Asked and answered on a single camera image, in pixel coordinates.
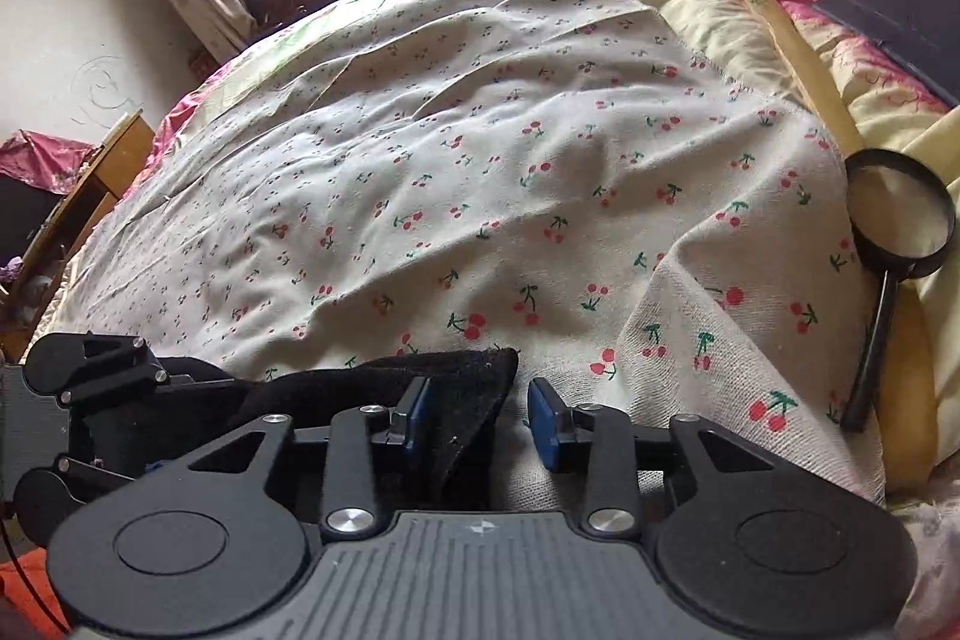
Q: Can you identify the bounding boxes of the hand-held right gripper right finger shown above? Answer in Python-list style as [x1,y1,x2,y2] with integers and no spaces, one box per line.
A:
[527,376,790,542]

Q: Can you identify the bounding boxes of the yellow bamboo stick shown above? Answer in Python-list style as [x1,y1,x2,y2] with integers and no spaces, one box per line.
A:
[733,0,942,495]

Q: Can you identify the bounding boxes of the pink crumpled cloth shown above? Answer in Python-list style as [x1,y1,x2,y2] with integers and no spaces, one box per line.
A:
[0,131,100,196]

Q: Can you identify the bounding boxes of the pale pink patterned cloth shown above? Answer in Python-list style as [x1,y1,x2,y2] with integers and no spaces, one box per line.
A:
[881,497,960,640]

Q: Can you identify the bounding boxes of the black pants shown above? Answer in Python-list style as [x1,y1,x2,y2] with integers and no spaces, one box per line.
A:
[71,346,520,515]

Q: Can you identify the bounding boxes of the wooden desk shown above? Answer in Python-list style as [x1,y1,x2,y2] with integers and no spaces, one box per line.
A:
[0,110,156,365]

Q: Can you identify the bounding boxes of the dark monitor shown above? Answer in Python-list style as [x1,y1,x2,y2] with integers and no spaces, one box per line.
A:
[0,175,67,268]

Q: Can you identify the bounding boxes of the black cable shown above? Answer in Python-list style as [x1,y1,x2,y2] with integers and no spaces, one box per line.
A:
[0,511,57,633]

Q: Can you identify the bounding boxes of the cherry print bed sheet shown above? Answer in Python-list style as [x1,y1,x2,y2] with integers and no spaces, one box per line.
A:
[64,0,892,515]

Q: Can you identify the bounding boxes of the orange cloth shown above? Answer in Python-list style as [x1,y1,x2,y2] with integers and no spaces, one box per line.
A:
[0,548,72,640]

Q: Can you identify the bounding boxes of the dark blue flat case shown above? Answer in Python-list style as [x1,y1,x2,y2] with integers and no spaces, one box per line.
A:
[812,0,960,114]

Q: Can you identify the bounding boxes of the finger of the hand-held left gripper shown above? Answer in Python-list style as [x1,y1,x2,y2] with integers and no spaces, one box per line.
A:
[13,452,164,527]
[22,331,170,402]

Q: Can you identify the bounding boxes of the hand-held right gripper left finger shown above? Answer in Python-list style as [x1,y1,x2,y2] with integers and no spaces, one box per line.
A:
[176,376,437,542]

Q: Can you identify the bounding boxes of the black magnifying glass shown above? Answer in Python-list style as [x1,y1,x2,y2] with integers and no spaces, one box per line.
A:
[838,148,951,432]

